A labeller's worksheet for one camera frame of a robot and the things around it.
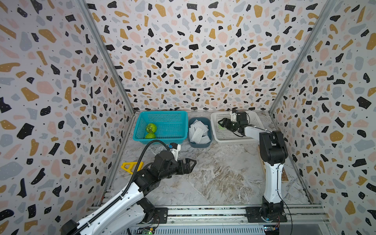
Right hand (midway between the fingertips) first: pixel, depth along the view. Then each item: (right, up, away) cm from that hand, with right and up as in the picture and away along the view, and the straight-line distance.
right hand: (222, 122), depth 106 cm
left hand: (-21, -20, -33) cm, 44 cm away
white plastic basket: (-1, -9, 0) cm, 9 cm away
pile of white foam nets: (-18, -7, -9) cm, 21 cm away
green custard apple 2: (-51, -4, -3) cm, 51 cm away
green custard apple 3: (-50, -9, -7) cm, 51 cm away
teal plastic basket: (-37, -3, +7) cm, 38 cm away
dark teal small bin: (-11, +1, 0) cm, 11 cm away
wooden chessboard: (+32, -32, -21) cm, 50 cm away
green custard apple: (-2, -4, -9) cm, 10 cm away
